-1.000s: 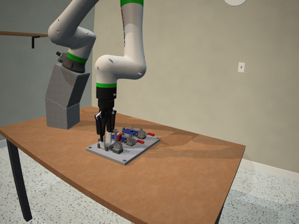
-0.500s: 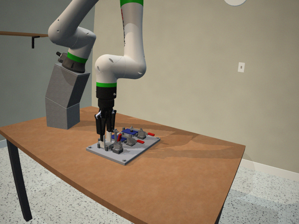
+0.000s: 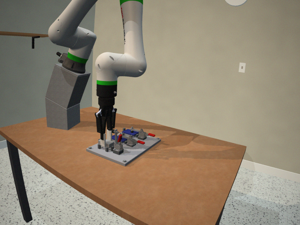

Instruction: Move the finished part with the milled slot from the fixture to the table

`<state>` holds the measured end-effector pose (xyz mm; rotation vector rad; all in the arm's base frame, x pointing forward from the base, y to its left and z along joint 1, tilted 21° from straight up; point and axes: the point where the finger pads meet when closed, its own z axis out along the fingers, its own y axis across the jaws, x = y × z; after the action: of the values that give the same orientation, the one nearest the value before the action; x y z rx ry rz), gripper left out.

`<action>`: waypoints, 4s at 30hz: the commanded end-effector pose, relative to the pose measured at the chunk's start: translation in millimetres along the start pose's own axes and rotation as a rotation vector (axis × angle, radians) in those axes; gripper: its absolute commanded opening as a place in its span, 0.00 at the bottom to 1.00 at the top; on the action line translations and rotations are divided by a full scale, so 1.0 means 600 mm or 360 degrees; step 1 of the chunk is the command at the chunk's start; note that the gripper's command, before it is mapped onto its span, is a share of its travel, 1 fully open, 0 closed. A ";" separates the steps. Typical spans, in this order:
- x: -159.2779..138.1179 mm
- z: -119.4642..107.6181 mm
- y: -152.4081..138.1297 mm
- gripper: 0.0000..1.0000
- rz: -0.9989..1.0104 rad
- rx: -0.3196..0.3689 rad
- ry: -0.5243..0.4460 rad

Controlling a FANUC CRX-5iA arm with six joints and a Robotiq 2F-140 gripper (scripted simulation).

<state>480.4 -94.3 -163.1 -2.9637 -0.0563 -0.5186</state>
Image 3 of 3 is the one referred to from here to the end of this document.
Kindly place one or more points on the blue rectangular block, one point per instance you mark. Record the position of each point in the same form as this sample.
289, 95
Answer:
122, 140

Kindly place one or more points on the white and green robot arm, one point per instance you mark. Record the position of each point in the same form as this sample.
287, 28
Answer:
65, 31

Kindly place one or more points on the blue rectangular plate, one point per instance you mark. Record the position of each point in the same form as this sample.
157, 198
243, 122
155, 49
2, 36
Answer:
128, 133

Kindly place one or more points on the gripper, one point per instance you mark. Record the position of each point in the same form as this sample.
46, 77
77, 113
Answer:
105, 115

